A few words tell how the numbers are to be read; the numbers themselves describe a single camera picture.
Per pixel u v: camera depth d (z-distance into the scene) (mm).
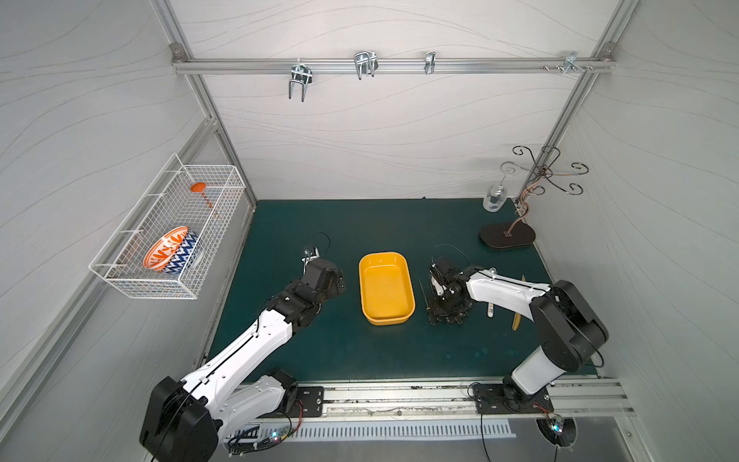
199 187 782
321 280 614
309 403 739
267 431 700
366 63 765
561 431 716
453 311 777
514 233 1072
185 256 583
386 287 934
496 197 957
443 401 750
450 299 765
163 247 647
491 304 595
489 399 733
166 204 698
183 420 375
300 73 783
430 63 783
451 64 1505
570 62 765
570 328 460
